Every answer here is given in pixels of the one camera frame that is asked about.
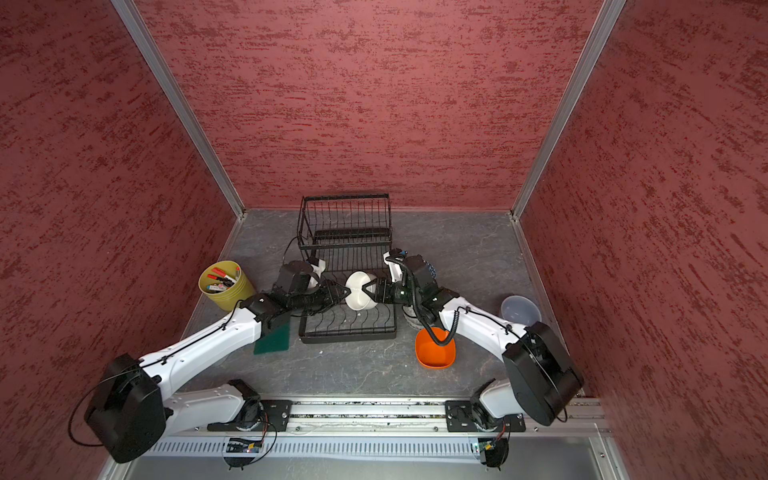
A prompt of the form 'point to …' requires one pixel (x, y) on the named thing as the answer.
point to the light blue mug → (520, 310)
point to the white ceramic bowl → (359, 299)
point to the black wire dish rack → (347, 238)
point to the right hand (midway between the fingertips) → (366, 295)
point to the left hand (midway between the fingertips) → (348, 299)
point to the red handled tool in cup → (224, 279)
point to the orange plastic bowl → (432, 354)
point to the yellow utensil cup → (223, 297)
